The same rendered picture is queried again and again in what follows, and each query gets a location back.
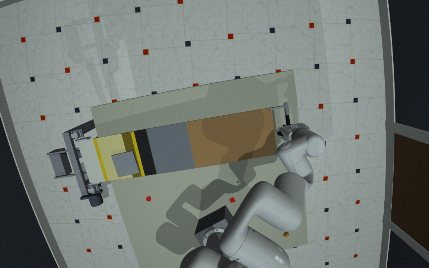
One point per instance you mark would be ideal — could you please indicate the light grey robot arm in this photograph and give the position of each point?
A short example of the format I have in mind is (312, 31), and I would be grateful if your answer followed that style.
(281, 206)

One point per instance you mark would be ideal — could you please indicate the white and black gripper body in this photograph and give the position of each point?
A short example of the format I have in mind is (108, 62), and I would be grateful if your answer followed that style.
(288, 130)

